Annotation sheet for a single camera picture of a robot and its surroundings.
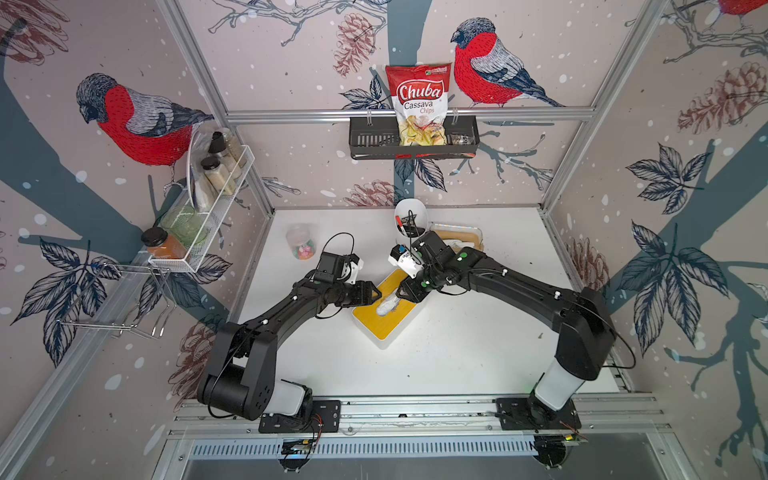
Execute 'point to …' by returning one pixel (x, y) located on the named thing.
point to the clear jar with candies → (300, 242)
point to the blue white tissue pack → (388, 305)
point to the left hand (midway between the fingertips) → (375, 289)
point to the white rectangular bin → (395, 333)
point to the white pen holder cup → (410, 220)
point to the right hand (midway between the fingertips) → (399, 290)
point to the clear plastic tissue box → (463, 228)
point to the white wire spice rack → (211, 205)
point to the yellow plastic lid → (380, 326)
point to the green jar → (184, 224)
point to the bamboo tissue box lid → (460, 236)
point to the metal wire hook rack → (117, 298)
